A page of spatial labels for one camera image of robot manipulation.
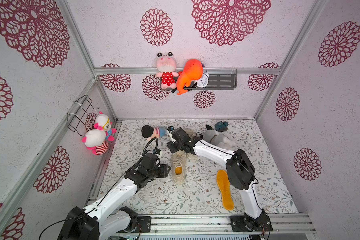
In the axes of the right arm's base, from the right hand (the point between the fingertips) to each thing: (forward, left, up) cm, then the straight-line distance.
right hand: (170, 142), depth 92 cm
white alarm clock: (+27, -20, +24) cm, 41 cm away
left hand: (-17, 0, -2) cm, 17 cm away
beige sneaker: (-13, -6, -5) cm, 15 cm away
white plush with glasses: (+9, +43, +7) cm, 44 cm away
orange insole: (-15, -6, -8) cm, 18 cm away
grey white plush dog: (+8, -27, -4) cm, 29 cm away
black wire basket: (-3, +45, +22) cm, 51 cm away
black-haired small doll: (+11, +16, -4) cm, 19 cm away
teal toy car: (+20, -36, -7) cm, 41 cm away
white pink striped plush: (-5, +42, +8) cm, 43 cm away
